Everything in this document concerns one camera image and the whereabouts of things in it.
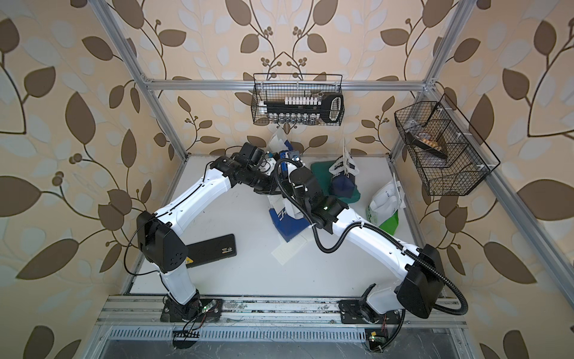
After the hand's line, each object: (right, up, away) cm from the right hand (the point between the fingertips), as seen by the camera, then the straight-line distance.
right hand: (287, 171), depth 75 cm
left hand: (-2, -5, +3) cm, 6 cm away
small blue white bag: (+21, +1, +10) cm, 24 cm away
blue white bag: (0, -17, +6) cm, 18 cm away
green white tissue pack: (+35, -14, +6) cm, 38 cm away
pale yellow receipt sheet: (-2, -32, +14) cm, 35 cm away
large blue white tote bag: (-5, +13, +22) cm, 26 cm away
